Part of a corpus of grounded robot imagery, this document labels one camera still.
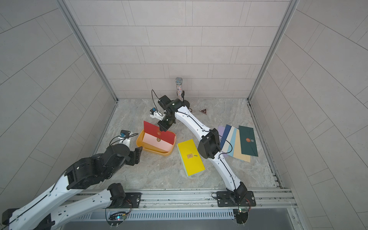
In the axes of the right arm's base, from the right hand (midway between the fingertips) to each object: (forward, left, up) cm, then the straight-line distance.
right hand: (162, 128), depth 86 cm
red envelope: (-2, +4, 0) cm, 5 cm away
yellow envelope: (-14, -16, -12) cm, 25 cm away
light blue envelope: (-9, -42, -12) cm, 45 cm away
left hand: (-17, +7, +9) cm, 20 cm away
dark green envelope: (-6, -54, -12) cm, 56 cm away
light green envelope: (-16, -11, -12) cm, 23 cm away
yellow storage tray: (-10, +6, -8) cm, 14 cm away
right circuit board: (-45, -40, -16) cm, 62 cm away
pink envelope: (-5, +4, -9) cm, 11 cm away
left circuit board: (-42, +19, -10) cm, 47 cm away
